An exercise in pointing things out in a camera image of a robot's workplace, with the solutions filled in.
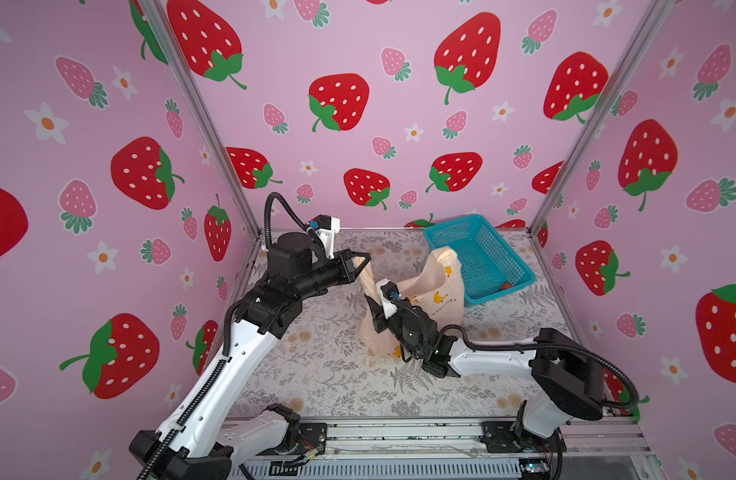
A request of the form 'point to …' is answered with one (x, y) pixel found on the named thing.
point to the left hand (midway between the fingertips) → (372, 255)
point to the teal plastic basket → (489, 264)
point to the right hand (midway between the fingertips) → (371, 291)
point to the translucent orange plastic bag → (439, 289)
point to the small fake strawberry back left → (506, 285)
